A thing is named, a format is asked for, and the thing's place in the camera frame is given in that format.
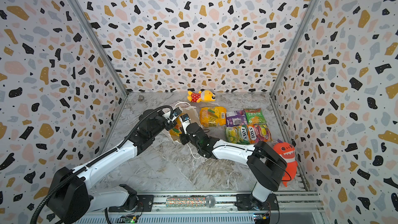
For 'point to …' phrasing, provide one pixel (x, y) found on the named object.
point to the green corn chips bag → (255, 116)
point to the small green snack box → (238, 134)
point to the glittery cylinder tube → (209, 201)
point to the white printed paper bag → (190, 111)
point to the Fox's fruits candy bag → (258, 132)
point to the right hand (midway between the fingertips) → (177, 126)
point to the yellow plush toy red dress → (202, 96)
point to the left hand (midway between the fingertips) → (173, 107)
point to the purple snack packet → (236, 118)
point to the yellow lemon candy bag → (210, 116)
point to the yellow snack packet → (177, 130)
